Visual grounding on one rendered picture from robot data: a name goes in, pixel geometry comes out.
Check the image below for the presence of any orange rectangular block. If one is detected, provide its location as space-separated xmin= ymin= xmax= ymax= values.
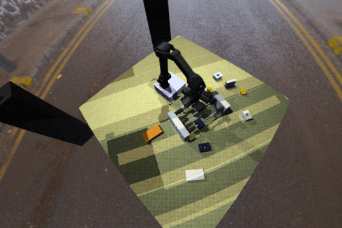
xmin=142 ymin=124 xmax=163 ymax=142

